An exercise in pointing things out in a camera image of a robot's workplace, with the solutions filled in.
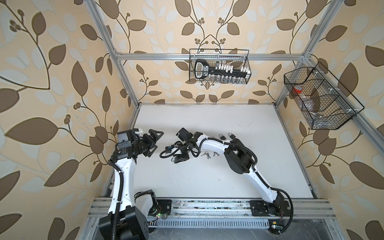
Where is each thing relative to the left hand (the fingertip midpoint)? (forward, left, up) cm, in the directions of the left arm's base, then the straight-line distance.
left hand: (160, 137), depth 76 cm
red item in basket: (+31, -78, +9) cm, 85 cm away
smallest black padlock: (+16, -43, -21) cm, 50 cm away
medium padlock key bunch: (+2, -26, -21) cm, 33 cm away
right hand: (-1, -5, -22) cm, 22 cm away
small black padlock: (+15, -36, -21) cm, 44 cm away
